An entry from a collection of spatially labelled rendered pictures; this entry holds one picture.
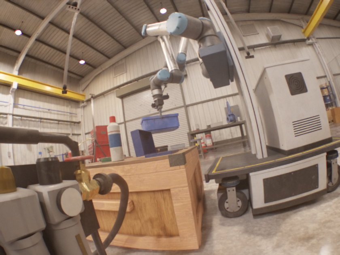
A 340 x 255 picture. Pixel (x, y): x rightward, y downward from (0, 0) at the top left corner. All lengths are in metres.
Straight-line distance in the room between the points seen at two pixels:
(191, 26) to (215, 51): 0.21
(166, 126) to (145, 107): 8.37
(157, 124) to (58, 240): 1.07
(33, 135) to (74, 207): 0.17
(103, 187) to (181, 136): 8.24
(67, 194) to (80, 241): 0.09
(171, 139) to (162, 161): 8.16
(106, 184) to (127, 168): 0.26
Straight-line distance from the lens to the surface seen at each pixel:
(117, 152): 0.76
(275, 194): 0.88
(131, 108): 10.13
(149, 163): 0.60
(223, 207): 0.97
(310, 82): 1.05
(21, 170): 0.33
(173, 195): 0.61
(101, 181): 0.40
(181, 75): 1.26
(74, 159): 0.34
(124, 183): 0.51
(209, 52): 0.94
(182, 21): 0.96
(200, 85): 8.92
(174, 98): 8.97
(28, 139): 0.35
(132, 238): 0.78
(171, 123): 1.24
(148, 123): 1.20
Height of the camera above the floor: 0.49
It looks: 7 degrees up
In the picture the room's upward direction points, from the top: 10 degrees counter-clockwise
